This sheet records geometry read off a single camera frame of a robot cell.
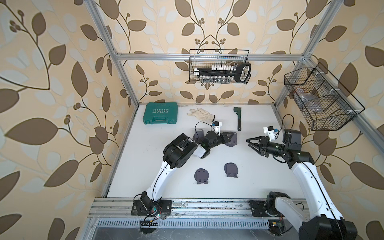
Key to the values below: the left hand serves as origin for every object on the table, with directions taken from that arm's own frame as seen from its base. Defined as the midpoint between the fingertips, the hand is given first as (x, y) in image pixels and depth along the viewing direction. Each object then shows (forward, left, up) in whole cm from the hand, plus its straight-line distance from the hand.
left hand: (232, 132), depth 93 cm
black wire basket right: (0, -42, +26) cm, 49 cm away
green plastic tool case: (+20, +49, -5) cm, 53 cm away
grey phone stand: (-24, +19, -10) cm, 32 cm away
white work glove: (+23, +18, -9) cm, 31 cm away
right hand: (-15, -4, +11) cm, 19 cm away
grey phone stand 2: (-20, +2, -9) cm, 22 cm away
